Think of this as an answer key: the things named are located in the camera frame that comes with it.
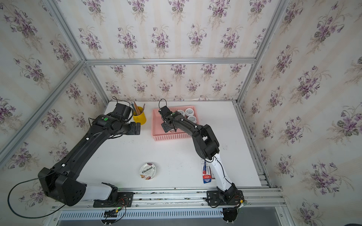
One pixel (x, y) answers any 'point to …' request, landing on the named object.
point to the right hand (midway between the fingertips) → (172, 124)
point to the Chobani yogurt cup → (147, 171)
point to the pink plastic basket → (159, 134)
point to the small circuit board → (111, 213)
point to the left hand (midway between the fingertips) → (134, 129)
